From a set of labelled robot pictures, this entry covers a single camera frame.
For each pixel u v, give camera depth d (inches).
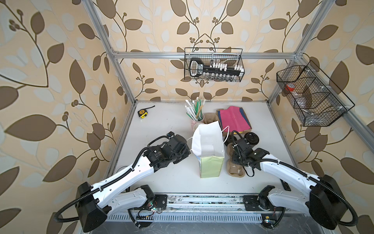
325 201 15.6
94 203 15.3
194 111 37.7
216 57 35.9
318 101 28.5
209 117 41.9
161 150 21.6
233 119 40.3
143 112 43.6
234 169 33.8
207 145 36.9
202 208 29.0
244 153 25.3
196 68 33.4
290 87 34.8
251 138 33.9
